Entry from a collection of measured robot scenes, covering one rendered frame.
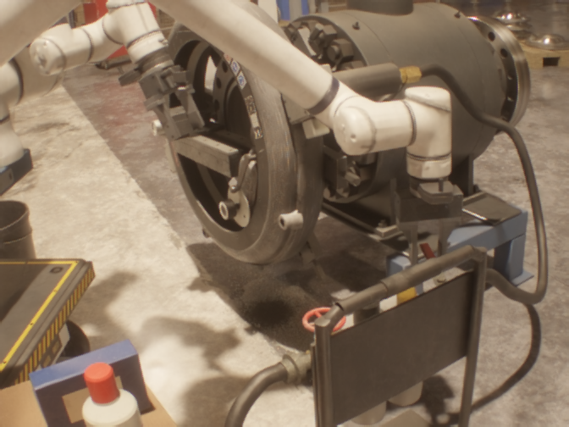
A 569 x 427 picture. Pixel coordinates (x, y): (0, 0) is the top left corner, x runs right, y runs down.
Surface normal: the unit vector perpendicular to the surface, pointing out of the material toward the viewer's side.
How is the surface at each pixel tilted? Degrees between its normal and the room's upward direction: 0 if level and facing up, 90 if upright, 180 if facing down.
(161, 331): 0
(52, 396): 96
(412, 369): 90
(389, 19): 24
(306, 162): 89
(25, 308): 0
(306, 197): 102
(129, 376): 96
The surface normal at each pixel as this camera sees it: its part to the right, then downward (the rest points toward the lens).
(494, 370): -0.07, -0.91
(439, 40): 0.34, -0.41
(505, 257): -0.84, 0.28
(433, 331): 0.54, 0.31
